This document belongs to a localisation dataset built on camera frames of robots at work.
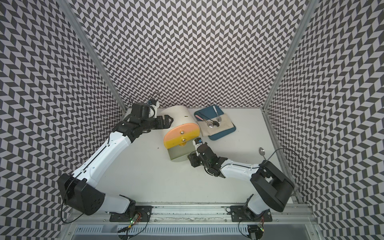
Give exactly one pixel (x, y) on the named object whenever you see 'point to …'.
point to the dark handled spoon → (215, 123)
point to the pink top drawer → (180, 130)
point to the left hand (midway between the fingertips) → (166, 121)
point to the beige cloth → (225, 124)
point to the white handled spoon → (218, 118)
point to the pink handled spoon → (210, 124)
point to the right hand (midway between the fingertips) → (191, 158)
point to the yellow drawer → (182, 140)
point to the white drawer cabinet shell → (180, 115)
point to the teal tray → (212, 111)
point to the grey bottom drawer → (179, 151)
